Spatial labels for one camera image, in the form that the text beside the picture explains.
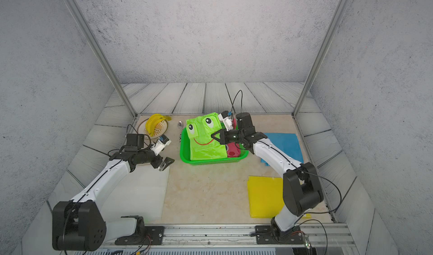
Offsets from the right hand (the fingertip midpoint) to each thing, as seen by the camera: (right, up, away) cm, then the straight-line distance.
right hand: (213, 136), depth 80 cm
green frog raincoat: (-5, -5, +3) cm, 8 cm away
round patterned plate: (-36, +1, +31) cm, 47 cm away
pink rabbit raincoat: (+11, -9, +21) cm, 25 cm away
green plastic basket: (-16, -11, +15) cm, 25 cm away
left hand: (-23, -9, +5) cm, 25 cm away
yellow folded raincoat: (+26, -30, +2) cm, 40 cm away
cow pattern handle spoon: (-24, +5, +34) cm, 42 cm away
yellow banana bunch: (-41, +8, +30) cm, 51 cm away
